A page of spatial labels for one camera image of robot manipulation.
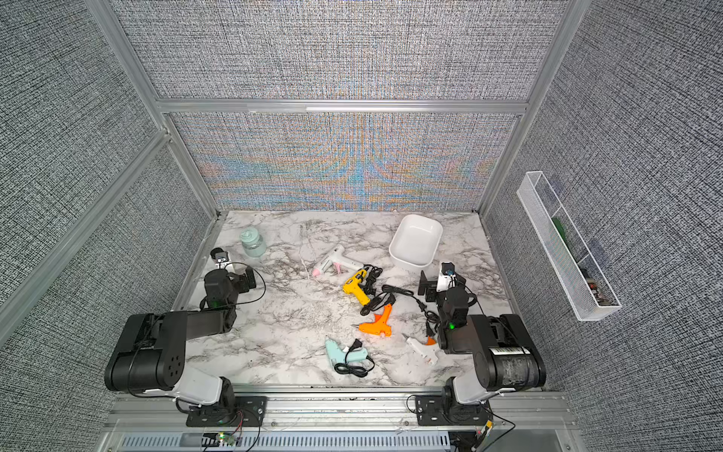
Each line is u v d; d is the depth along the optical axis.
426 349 0.83
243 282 0.85
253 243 1.00
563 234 0.72
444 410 0.66
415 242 1.08
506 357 0.45
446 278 0.77
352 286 0.96
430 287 0.82
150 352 0.46
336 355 0.81
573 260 0.66
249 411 0.69
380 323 0.88
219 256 0.80
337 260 1.01
